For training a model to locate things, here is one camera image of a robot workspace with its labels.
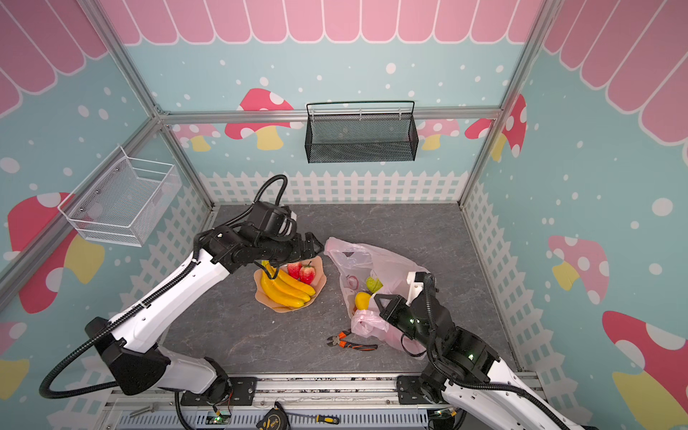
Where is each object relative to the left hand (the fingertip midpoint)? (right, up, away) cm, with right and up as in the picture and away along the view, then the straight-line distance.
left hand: (310, 257), depth 72 cm
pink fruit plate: (0, -11, +20) cm, 23 cm away
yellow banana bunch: (-11, -12, +18) cm, 24 cm away
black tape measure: (-8, -41, -4) cm, 42 cm away
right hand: (+16, -10, -5) cm, 19 cm away
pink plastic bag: (+16, -8, +21) cm, 28 cm away
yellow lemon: (+15, -15, +14) cm, 26 cm away
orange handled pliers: (+6, -27, +10) cm, 29 cm away
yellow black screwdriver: (+3, -42, -2) cm, 42 cm away
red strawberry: (-4, -8, +20) cm, 22 cm away
